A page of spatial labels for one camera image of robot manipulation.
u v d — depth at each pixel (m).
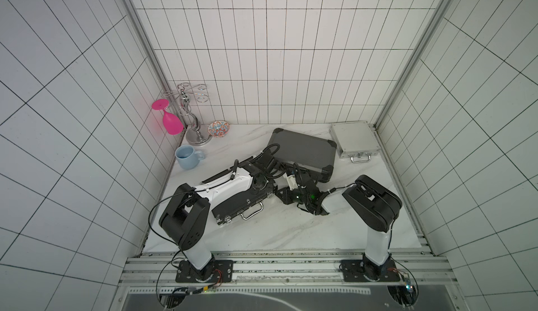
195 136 1.18
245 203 0.84
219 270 0.72
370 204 0.51
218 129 1.18
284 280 0.72
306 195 0.75
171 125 0.98
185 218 0.45
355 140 1.09
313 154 1.00
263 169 0.69
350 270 0.73
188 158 0.98
